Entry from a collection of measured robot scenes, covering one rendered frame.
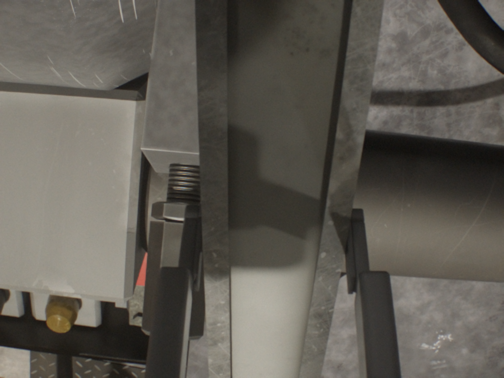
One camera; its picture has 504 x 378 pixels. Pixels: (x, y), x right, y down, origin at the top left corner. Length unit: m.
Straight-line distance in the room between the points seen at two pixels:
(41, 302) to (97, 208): 0.57
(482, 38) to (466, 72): 0.80
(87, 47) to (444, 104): 1.07
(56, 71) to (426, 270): 0.22
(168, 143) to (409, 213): 0.17
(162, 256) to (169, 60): 0.07
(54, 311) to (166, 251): 0.62
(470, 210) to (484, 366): 1.35
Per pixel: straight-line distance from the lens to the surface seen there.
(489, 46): 0.49
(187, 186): 0.28
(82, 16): 0.25
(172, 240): 0.28
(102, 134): 0.37
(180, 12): 0.26
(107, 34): 0.27
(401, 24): 1.23
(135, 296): 0.89
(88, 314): 0.93
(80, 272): 0.39
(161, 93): 0.25
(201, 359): 1.66
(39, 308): 0.94
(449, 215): 0.40
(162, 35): 0.26
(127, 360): 0.92
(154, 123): 0.25
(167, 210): 0.28
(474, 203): 0.41
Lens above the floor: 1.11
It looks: 54 degrees down
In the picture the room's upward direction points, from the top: 179 degrees counter-clockwise
